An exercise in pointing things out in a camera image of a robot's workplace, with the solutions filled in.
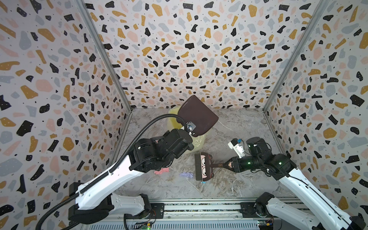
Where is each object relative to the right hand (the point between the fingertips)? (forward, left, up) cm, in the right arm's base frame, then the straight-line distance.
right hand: (222, 164), depth 67 cm
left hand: (+6, +20, +15) cm, 25 cm away
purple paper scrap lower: (+2, +18, -21) cm, 28 cm away
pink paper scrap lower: (+4, +33, -21) cm, 40 cm away
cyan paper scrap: (-2, +8, -22) cm, 23 cm away
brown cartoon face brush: (+3, +9, -10) cm, 14 cm away
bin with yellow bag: (+13, +11, -1) cm, 17 cm away
